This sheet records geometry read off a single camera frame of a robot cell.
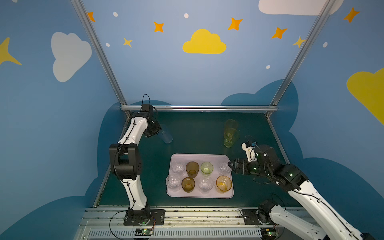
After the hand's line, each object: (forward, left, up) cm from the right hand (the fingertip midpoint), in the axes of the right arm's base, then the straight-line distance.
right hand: (236, 162), depth 71 cm
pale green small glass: (+4, +13, -20) cm, 24 cm away
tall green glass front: (+29, -3, -16) cm, 33 cm away
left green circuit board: (-29, +42, -20) cm, 54 cm away
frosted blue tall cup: (+23, +41, -11) cm, 48 cm away
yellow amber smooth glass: (-4, +3, -20) cm, 20 cm away
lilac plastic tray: (+1, +17, -21) cm, 27 cm away
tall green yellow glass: (+34, -3, -11) cm, 36 cm away
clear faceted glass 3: (-4, +14, -20) cm, 25 cm away
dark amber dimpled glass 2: (-5, +24, -19) cm, 31 cm away
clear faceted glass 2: (-4, +32, -21) cm, 39 cm away
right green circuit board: (-26, -17, -22) cm, 38 cm away
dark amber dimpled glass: (+3, +22, -18) cm, 28 cm away
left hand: (+23, +44, -8) cm, 51 cm away
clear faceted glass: (+3, +30, -16) cm, 35 cm away
